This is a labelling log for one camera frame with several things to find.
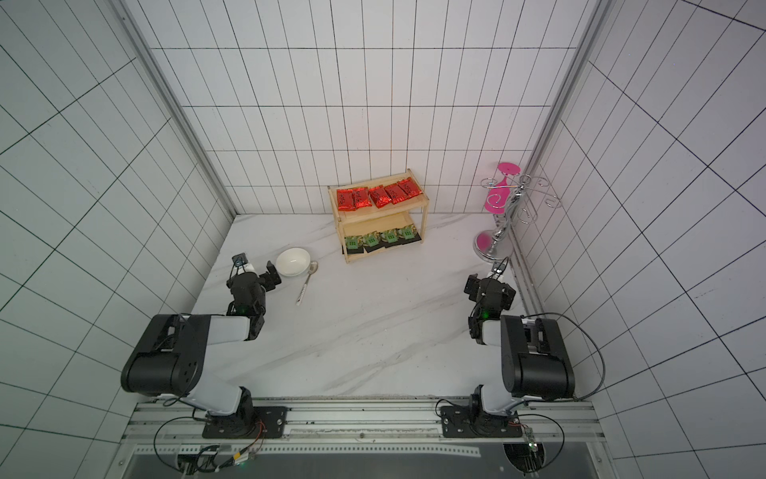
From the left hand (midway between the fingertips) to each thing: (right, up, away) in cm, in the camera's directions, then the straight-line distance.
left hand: (257, 270), depth 94 cm
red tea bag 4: (+45, +25, +1) cm, 51 cm away
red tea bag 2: (+34, +23, +1) cm, 41 cm away
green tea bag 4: (+50, +12, +17) cm, 54 cm away
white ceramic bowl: (+9, +2, +7) cm, 12 cm away
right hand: (+73, -1, 0) cm, 73 cm away
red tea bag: (+28, +23, +1) cm, 36 cm away
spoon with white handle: (+17, +1, +8) cm, 18 cm away
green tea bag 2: (+37, +9, +16) cm, 41 cm away
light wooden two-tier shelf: (+40, +17, -2) cm, 43 cm away
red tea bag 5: (+50, +27, +3) cm, 57 cm away
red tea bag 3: (+40, +24, -1) cm, 46 cm away
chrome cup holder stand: (+82, +8, +13) cm, 83 cm away
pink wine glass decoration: (+81, +26, +6) cm, 85 cm away
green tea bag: (+30, +8, +13) cm, 33 cm away
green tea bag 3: (+43, +10, +16) cm, 47 cm away
